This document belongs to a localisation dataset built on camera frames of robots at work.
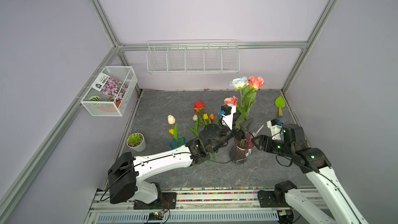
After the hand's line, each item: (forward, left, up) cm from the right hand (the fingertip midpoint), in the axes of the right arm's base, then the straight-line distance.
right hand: (255, 140), depth 73 cm
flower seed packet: (+22, +70, +15) cm, 75 cm away
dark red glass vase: (-4, +7, -2) cm, 8 cm away
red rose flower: (+33, +29, -16) cm, 46 cm away
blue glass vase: (0, +38, -2) cm, 38 cm away
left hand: (+2, +6, +16) cm, 17 cm away
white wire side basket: (+13, +74, +12) cm, 76 cm away
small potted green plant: (+5, +62, -11) cm, 63 cm away
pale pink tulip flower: (+6, +39, +9) cm, 41 cm away
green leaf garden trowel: (+39, -32, -20) cm, 54 cm away
